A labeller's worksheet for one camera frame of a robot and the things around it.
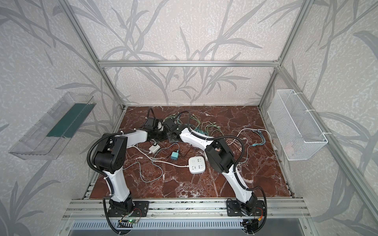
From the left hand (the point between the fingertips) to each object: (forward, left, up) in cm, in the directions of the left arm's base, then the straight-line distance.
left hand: (173, 131), depth 100 cm
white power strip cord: (-19, +11, -4) cm, 22 cm away
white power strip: (-23, -17, -2) cm, 28 cm away
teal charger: (-17, -3, -3) cm, 17 cm away
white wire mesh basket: (-19, -59, +32) cm, 70 cm away
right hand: (-2, -1, +2) cm, 3 cm away
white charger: (-12, +11, -2) cm, 16 cm away
